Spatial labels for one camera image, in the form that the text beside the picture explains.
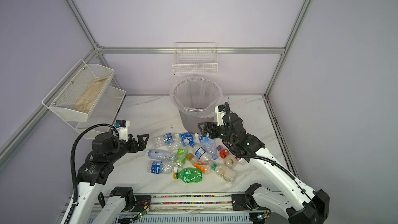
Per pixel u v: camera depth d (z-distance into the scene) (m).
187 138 0.91
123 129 0.62
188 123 0.95
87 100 0.77
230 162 0.87
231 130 0.52
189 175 0.78
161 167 0.80
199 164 0.82
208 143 0.93
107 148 0.52
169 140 0.90
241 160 0.83
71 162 0.47
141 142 0.64
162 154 0.86
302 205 0.38
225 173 0.83
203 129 0.64
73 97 0.78
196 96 1.01
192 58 0.95
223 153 0.86
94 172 0.47
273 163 0.45
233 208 0.73
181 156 0.83
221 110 0.63
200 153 0.85
